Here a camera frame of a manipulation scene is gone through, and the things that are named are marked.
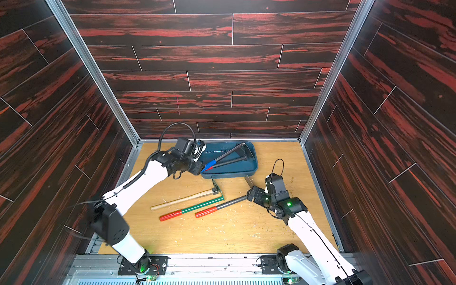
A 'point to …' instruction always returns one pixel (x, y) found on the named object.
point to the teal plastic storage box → (213, 151)
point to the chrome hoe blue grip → (241, 149)
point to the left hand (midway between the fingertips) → (201, 164)
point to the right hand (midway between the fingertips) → (258, 194)
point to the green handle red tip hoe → (219, 199)
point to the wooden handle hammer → (214, 191)
